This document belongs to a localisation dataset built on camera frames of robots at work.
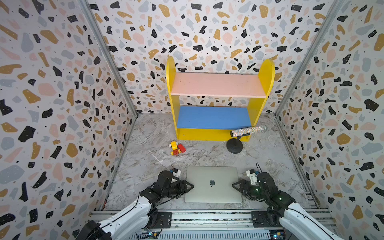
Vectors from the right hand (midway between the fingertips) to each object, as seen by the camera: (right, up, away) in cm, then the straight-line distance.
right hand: (235, 188), depth 80 cm
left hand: (-22, 0, 0) cm, 22 cm away
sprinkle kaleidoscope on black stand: (+5, +21, +20) cm, 29 cm away
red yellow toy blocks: (-34, +19, +15) cm, 42 cm away
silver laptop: (-12, +1, +3) cm, 12 cm away
